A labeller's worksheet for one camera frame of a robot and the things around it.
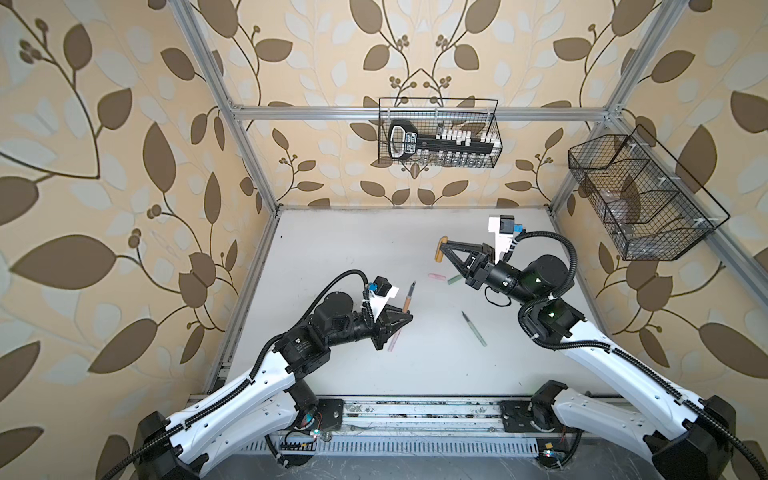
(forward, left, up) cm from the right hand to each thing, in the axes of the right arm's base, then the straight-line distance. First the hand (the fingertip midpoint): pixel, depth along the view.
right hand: (444, 250), depth 59 cm
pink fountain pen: (-3, +10, -39) cm, 40 cm away
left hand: (-7, +6, -15) cm, 18 cm away
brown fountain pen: (-4, +7, -10) cm, 13 cm away
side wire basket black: (+15, -54, -4) cm, 56 cm away
